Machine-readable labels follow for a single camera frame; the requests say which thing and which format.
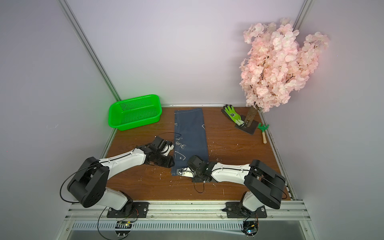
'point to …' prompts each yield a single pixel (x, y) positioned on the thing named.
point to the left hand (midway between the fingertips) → (174, 163)
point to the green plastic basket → (135, 112)
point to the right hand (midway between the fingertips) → (192, 166)
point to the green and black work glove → (234, 116)
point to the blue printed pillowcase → (190, 138)
